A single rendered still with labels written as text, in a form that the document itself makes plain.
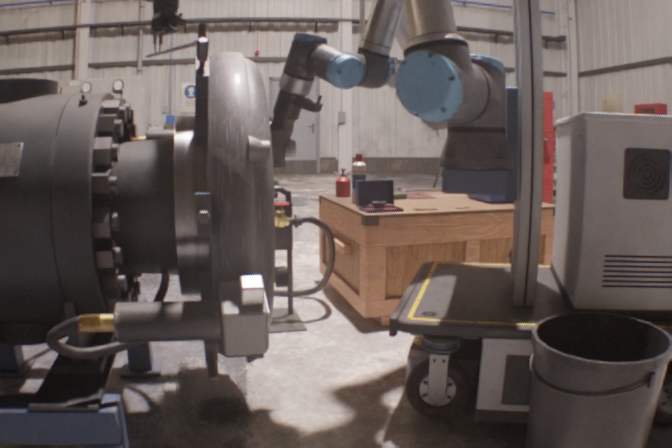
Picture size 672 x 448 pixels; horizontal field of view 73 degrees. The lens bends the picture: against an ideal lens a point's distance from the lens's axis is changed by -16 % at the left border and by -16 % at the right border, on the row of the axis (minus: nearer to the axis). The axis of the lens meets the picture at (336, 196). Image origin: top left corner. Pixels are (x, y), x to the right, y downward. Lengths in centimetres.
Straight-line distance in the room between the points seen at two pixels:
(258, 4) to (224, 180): 1150
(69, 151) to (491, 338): 105
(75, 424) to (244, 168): 62
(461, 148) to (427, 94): 21
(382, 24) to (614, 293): 92
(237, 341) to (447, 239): 142
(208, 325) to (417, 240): 136
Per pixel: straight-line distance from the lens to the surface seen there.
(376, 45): 144
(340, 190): 270
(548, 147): 502
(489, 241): 237
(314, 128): 1203
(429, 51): 112
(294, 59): 142
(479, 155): 125
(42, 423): 114
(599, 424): 110
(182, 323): 96
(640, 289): 141
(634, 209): 137
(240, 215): 97
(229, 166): 98
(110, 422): 110
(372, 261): 213
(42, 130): 118
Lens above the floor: 76
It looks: 6 degrees down
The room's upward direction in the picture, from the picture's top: straight up
